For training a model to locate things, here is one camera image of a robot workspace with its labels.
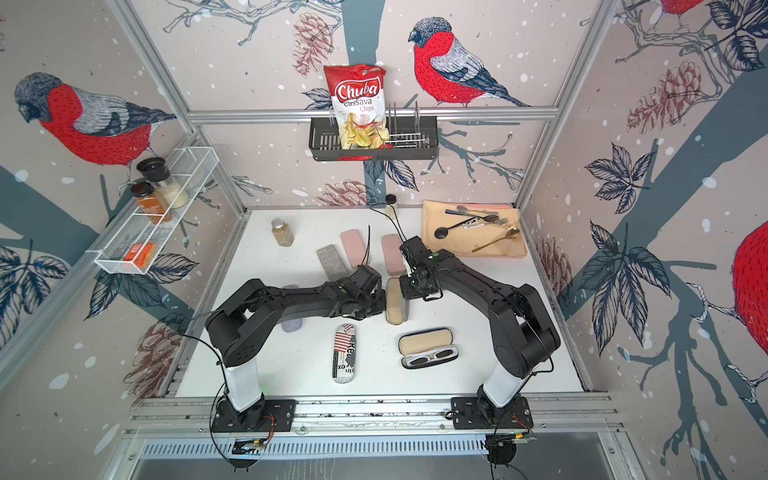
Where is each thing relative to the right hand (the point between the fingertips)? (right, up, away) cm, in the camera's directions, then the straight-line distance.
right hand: (408, 290), depth 90 cm
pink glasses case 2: (-4, +8, +16) cm, 19 cm away
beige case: (-4, -5, -1) cm, 6 cm away
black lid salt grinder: (-63, +28, -14) cm, 70 cm away
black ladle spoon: (+14, +18, +22) cm, 31 cm away
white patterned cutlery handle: (+27, +21, +24) cm, 42 cm away
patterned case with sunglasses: (-18, -16, -10) cm, 26 cm away
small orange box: (-62, +12, -23) cm, 67 cm away
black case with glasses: (+5, -15, -6) cm, 17 cm away
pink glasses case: (-19, +13, +20) cm, 30 cm away
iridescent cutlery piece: (+22, +26, +29) cm, 45 cm away
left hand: (-4, -4, +2) cm, 6 cm away
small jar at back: (-5, +26, +21) cm, 34 cm away
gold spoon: (+40, +18, +21) cm, 48 cm away
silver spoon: (+24, +27, +29) cm, 46 cm away
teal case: (-26, +7, +11) cm, 29 cm away
